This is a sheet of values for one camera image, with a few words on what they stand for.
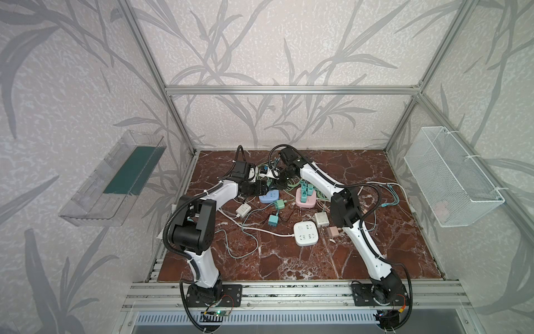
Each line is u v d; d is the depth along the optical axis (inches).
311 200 38.0
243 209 36.9
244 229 35.5
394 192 40.1
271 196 38.8
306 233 34.1
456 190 24.7
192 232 19.3
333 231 34.2
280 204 37.9
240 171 30.5
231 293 29.0
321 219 35.0
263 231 35.2
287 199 39.2
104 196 25.2
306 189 37.7
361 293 28.9
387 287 25.1
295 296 29.6
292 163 31.4
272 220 35.9
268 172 34.9
